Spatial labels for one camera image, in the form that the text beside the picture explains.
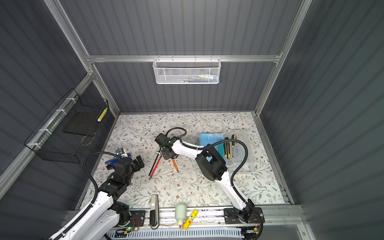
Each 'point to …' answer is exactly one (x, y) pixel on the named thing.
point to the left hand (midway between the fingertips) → (132, 159)
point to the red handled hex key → (155, 166)
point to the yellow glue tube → (189, 221)
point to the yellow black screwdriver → (233, 137)
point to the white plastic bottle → (180, 214)
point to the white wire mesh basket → (186, 71)
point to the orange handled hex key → (176, 166)
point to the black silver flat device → (154, 215)
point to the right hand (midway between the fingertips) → (170, 155)
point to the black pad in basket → (83, 123)
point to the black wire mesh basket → (67, 133)
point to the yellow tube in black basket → (100, 117)
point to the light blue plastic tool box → (233, 152)
